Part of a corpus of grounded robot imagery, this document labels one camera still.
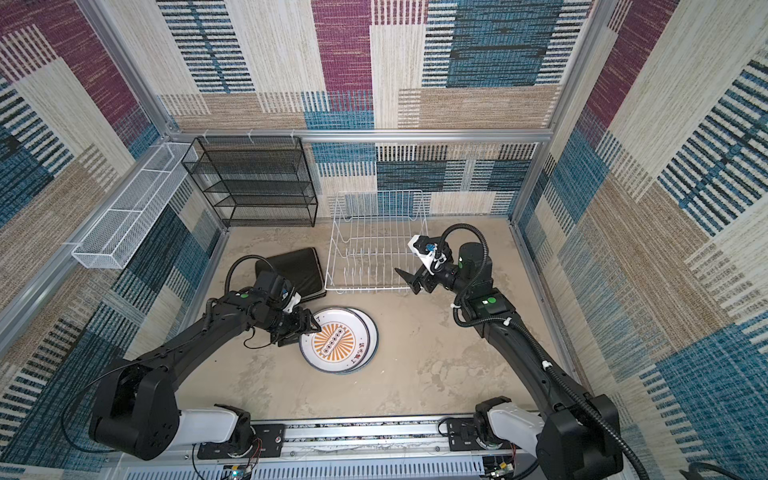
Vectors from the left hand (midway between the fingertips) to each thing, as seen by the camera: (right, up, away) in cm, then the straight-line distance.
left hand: (314, 328), depth 83 cm
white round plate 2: (+16, -4, +4) cm, 17 cm away
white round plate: (+7, -5, +2) cm, 9 cm away
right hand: (+26, +20, -7) cm, 34 cm away
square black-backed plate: (-9, +15, +20) cm, 27 cm away
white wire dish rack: (+14, +25, +29) cm, 40 cm away
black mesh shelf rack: (-28, +47, +28) cm, 61 cm away
